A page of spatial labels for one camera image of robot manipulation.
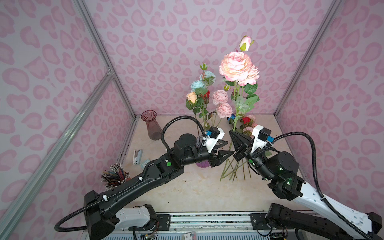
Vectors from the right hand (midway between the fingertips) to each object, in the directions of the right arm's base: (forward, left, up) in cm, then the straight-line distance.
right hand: (231, 131), depth 54 cm
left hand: (-2, -1, -6) cm, 7 cm away
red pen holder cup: (-6, +54, -30) cm, 62 cm away
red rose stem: (+39, -21, -37) cm, 58 cm away
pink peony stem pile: (+38, -20, -39) cm, 58 cm away
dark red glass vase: (+29, +43, -38) cm, 65 cm away
